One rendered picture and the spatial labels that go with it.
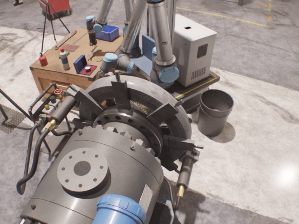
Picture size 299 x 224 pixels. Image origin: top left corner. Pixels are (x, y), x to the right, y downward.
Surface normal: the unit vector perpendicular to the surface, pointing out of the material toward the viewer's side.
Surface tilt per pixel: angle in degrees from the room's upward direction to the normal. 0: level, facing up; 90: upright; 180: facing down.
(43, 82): 90
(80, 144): 20
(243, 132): 0
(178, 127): 90
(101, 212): 34
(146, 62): 0
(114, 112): 16
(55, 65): 0
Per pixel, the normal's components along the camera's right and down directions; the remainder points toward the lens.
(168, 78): 0.21, 0.74
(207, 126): -0.58, 0.61
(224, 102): -0.80, 0.38
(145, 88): 0.04, -0.18
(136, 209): 0.64, -0.39
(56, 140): 0.00, -0.71
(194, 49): 0.58, 0.57
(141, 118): 0.41, -0.55
